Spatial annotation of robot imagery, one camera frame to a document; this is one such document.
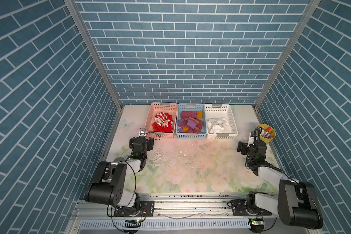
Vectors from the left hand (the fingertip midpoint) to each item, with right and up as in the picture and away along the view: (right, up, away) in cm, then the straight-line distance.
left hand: (145, 137), depth 93 cm
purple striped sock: (+32, +15, +16) cm, 39 cm away
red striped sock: (+11, +11, +11) cm, 19 cm away
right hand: (+66, -3, -2) cm, 66 cm away
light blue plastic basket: (+32, +21, +23) cm, 44 cm away
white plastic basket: (+48, +18, +23) cm, 57 cm away
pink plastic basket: (+2, +21, +23) cm, 31 cm away
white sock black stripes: (+48, +7, +7) cm, 49 cm away
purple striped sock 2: (+29, +7, +6) cm, 31 cm away
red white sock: (+7, +5, +9) cm, 13 cm away
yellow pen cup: (+78, +3, -1) cm, 78 cm away
